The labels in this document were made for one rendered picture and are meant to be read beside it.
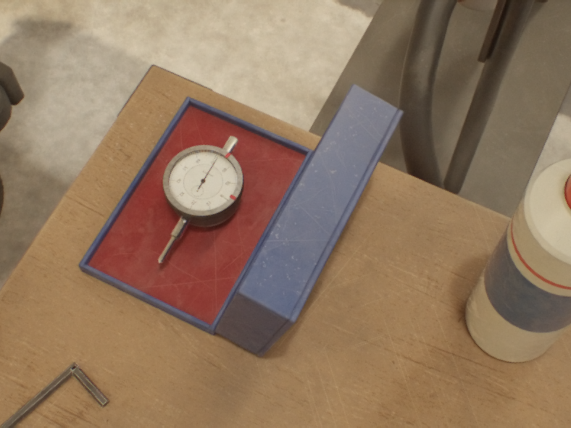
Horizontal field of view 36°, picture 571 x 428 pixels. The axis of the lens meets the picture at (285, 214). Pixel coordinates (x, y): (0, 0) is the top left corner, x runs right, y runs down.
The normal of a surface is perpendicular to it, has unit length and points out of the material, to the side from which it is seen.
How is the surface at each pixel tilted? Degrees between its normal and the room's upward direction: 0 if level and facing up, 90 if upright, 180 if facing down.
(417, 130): 51
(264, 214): 0
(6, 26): 0
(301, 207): 13
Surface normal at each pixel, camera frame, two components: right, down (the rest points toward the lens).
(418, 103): 0.04, 0.31
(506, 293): -0.84, 0.48
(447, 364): 0.00, -0.43
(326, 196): 0.20, -0.33
